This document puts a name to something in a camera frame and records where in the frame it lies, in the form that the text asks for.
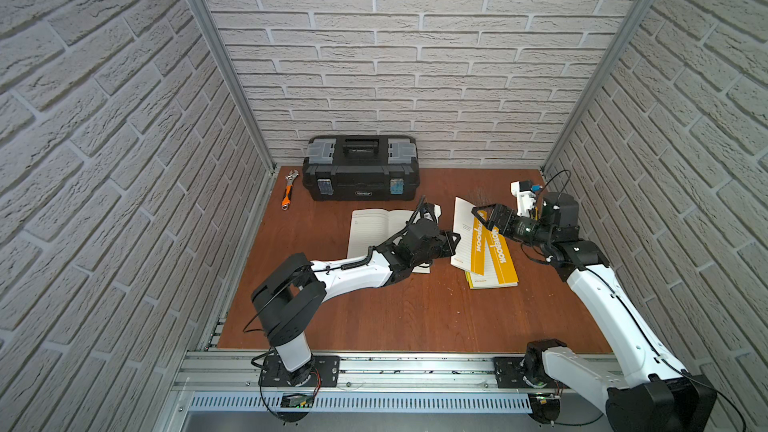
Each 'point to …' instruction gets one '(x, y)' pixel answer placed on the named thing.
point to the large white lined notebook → (377, 228)
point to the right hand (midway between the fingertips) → (485, 214)
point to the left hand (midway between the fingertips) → (468, 235)
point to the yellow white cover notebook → (499, 266)
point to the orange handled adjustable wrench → (289, 187)
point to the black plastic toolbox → (361, 167)
